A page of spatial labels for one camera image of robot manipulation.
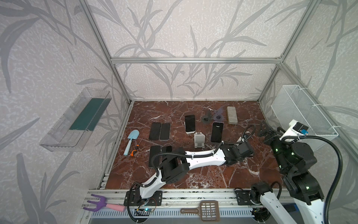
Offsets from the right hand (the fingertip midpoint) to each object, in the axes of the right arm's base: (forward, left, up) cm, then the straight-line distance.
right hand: (268, 123), depth 61 cm
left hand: (0, +5, -27) cm, 27 cm away
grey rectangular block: (+32, +1, -34) cm, 47 cm away
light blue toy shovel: (+16, +75, -36) cm, 85 cm away
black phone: (+26, +34, -37) cm, 57 cm away
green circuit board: (-28, +58, -36) cm, 74 cm away
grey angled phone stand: (+29, +21, -32) cm, 48 cm away
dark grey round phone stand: (+31, +12, -35) cm, 48 cm away
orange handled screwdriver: (+2, +72, -35) cm, 80 cm away
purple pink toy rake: (-25, +81, -36) cm, 92 cm away
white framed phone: (+19, +53, -37) cm, 67 cm away
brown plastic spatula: (-29, +25, -37) cm, 53 cm away
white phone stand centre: (+10, +28, -34) cm, 45 cm away
